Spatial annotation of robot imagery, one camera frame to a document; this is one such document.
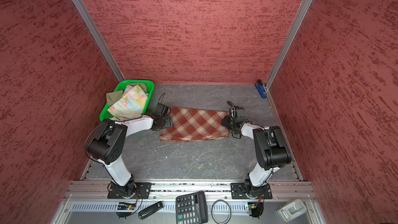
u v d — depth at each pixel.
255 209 0.71
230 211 0.68
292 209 0.67
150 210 0.66
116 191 0.68
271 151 0.46
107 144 0.49
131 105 0.98
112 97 0.98
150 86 1.11
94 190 0.76
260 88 1.16
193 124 0.97
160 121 0.77
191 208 0.68
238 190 0.74
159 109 0.79
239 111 0.78
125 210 0.72
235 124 0.75
